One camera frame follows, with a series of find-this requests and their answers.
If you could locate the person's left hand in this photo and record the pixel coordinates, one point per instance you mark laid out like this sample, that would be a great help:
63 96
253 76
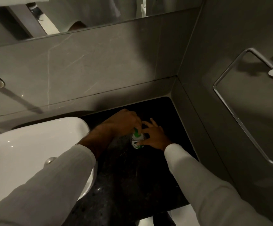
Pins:
124 121

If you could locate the person's right hand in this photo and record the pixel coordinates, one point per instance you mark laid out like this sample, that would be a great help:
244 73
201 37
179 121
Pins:
157 137

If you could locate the white ceramic sink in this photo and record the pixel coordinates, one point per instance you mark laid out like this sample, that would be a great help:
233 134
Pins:
28 138

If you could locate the person's right forearm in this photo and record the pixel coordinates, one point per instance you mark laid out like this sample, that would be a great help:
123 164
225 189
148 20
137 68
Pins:
202 190

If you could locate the green white hand sanitizer bottle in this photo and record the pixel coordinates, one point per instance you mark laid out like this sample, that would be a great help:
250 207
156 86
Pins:
136 138

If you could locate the wall mirror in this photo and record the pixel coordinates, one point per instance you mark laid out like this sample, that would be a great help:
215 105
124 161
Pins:
91 11

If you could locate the person's left forearm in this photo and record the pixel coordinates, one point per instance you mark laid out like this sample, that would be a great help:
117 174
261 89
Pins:
51 185

